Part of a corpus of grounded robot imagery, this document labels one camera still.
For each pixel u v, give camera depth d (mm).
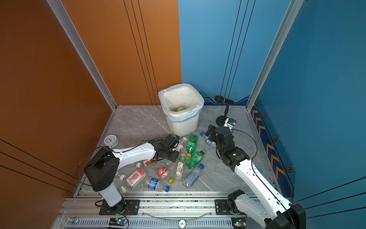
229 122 647
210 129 686
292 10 710
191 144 914
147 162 855
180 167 810
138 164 846
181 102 1044
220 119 1122
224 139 541
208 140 940
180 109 1023
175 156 795
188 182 775
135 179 791
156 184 768
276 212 387
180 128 943
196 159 870
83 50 850
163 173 792
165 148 691
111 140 960
